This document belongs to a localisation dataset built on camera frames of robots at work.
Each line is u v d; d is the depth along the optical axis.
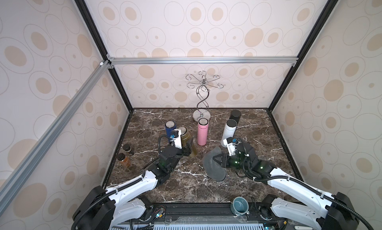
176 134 0.65
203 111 1.14
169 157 0.58
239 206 0.75
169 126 0.83
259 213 0.73
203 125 0.83
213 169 0.74
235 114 0.90
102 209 0.40
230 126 0.82
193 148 0.83
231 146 0.71
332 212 0.41
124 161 0.84
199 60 0.90
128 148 0.86
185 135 0.70
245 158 0.58
